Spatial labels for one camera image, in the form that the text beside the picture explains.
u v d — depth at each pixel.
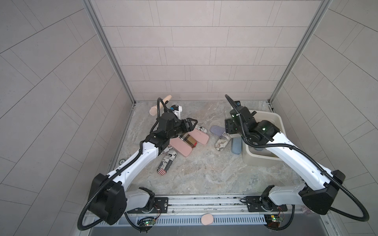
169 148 0.89
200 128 0.97
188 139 0.91
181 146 0.89
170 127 0.60
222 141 0.89
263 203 0.64
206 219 0.67
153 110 0.80
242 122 0.50
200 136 0.92
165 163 0.81
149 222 0.64
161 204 0.71
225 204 0.72
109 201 0.39
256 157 0.72
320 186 0.38
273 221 0.68
